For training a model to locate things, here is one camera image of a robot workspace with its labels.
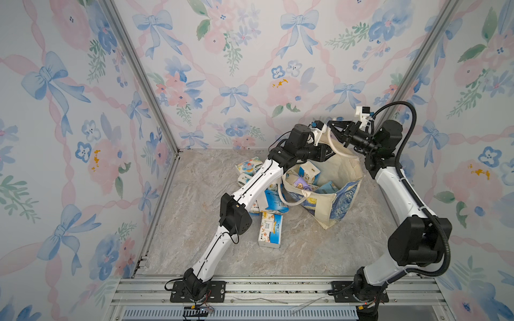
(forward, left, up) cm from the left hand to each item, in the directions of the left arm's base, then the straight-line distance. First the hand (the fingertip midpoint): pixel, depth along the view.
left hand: (338, 150), depth 76 cm
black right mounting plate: (-42, -1, -31) cm, 52 cm away
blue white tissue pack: (+5, +6, -20) cm, 22 cm away
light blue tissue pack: (-4, -1, -19) cm, 20 cm away
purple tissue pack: (-8, +13, -11) cm, 19 cm away
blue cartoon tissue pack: (-22, +25, -26) cm, 43 cm away
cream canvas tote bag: (0, -6, -11) cm, 12 cm away
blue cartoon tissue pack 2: (-11, +32, -27) cm, 43 cm away
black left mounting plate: (-43, +58, -31) cm, 79 cm away
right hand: (+3, +5, +10) cm, 12 cm away
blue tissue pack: (-9, +23, -22) cm, 34 cm away
